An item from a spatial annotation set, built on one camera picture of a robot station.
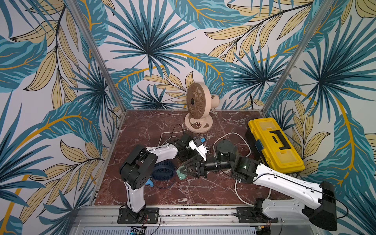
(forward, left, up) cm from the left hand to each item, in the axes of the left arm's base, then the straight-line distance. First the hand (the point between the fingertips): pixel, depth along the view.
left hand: (195, 157), depth 92 cm
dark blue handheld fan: (-12, +18, +4) cm, 22 cm away
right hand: (-19, +7, +29) cm, 35 cm away
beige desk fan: (+25, -2, +25) cm, 36 cm away
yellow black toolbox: (-1, -41, +16) cm, 44 cm away
